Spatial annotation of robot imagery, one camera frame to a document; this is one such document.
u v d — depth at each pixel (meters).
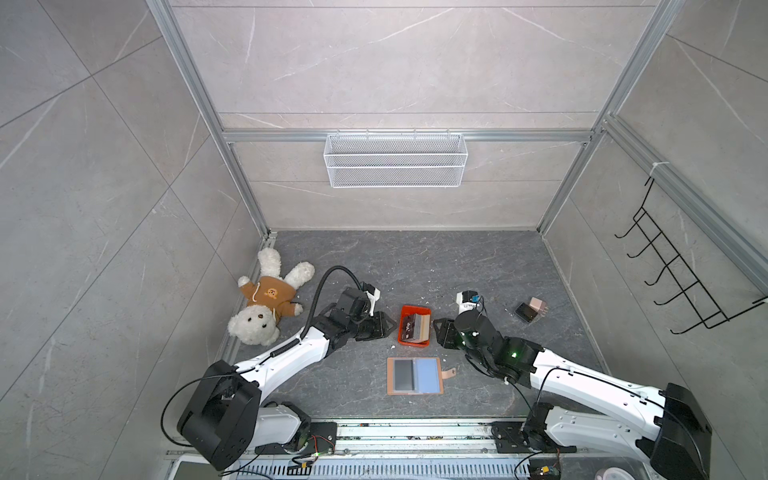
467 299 0.69
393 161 1.01
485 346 0.57
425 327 0.88
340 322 0.66
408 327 0.91
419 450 0.73
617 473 0.67
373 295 0.79
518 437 0.73
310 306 1.00
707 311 0.60
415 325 0.90
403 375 0.83
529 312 0.95
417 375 0.84
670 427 0.40
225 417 0.41
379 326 0.73
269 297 0.92
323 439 0.73
